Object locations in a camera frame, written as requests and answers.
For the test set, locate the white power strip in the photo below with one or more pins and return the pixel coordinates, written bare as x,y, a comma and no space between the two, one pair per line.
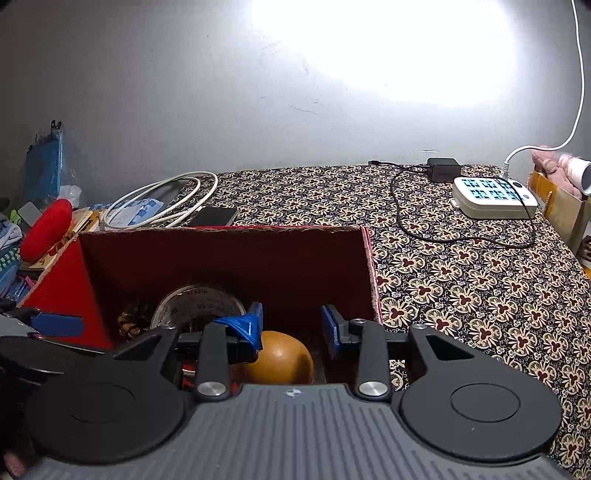
494,198

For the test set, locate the striped cloth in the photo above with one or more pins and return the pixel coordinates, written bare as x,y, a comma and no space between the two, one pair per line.
10,258

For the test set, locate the red oval case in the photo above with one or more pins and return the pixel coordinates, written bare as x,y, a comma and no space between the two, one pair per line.
46,230

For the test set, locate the black charger adapter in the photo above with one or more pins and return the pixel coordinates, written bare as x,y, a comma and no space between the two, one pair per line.
444,170

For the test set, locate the brown gourd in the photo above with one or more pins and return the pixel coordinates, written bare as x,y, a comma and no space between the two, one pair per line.
281,360

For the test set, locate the white cup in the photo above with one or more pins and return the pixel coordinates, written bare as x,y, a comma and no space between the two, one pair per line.
577,173

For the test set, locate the blue plastic package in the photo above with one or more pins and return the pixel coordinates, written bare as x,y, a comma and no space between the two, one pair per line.
46,161

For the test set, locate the person's left hand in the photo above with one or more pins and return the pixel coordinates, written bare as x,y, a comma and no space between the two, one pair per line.
11,465

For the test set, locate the black smartphone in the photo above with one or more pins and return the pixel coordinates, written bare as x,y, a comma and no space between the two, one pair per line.
213,216

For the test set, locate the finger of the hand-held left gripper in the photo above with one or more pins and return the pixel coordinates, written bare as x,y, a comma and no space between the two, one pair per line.
57,324

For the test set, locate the blue and white packet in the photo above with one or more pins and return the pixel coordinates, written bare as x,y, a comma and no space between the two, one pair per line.
134,212

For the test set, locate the floral patterned tablecloth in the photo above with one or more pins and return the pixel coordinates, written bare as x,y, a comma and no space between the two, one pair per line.
461,286

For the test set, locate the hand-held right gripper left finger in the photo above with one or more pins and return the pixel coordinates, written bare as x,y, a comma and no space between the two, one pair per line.
253,325

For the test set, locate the pink plush toy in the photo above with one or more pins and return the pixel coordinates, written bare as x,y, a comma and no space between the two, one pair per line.
547,161

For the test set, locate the red cardboard box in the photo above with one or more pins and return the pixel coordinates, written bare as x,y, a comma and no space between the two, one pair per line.
221,263

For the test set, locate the beige paper gift bag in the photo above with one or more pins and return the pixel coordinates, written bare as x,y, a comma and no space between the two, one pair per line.
561,212

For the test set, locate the pine cone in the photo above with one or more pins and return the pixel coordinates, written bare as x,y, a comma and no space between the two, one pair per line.
134,321

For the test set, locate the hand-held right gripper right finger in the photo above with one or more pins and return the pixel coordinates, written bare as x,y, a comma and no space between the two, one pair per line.
330,330

